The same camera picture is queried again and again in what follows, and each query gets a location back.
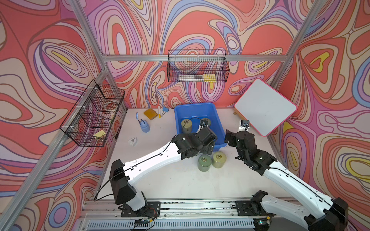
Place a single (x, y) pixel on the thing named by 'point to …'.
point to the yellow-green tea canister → (218, 159)
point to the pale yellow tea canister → (186, 124)
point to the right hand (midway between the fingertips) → (235, 135)
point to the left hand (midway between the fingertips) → (205, 143)
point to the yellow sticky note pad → (151, 113)
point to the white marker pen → (159, 111)
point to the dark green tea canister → (204, 163)
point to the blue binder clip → (165, 109)
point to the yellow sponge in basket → (99, 134)
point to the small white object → (133, 141)
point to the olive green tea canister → (208, 121)
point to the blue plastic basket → (190, 116)
